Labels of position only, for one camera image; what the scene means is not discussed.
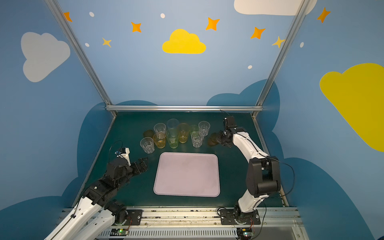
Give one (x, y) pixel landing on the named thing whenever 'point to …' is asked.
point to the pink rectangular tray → (195, 174)
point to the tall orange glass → (183, 132)
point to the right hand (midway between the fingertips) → (219, 138)
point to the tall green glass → (172, 136)
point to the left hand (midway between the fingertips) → (144, 161)
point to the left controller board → (119, 232)
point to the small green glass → (193, 128)
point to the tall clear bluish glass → (172, 125)
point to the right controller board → (244, 233)
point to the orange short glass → (159, 139)
